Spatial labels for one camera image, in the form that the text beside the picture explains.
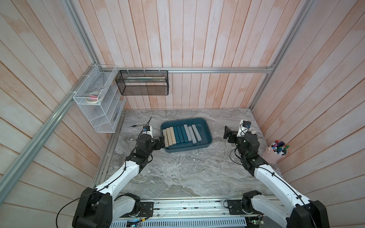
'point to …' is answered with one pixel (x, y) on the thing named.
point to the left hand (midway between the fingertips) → (157, 138)
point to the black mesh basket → (143, 82)
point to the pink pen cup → (275, 152)
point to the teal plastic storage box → (204, 127)
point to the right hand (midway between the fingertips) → (232, 126)
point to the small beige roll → (253, 132)
